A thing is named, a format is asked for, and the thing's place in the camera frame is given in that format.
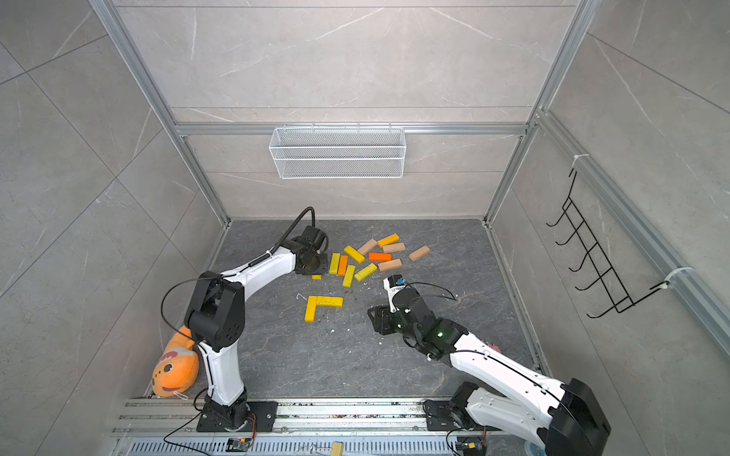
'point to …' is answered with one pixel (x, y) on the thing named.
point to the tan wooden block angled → (368, 246)
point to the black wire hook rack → (605, 273)
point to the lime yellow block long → (366, 272)
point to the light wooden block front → (390, 265)
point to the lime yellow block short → (349, 275)
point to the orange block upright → (343, 265)
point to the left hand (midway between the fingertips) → (325, 262)
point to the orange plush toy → (177, 369)
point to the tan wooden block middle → (393, 247)
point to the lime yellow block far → (335, 263)
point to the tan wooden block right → (419, 253)
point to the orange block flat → (380, 256)
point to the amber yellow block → (389, 240)
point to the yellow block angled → (355, 254)
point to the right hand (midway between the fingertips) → (378, 311)
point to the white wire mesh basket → (337, 153)
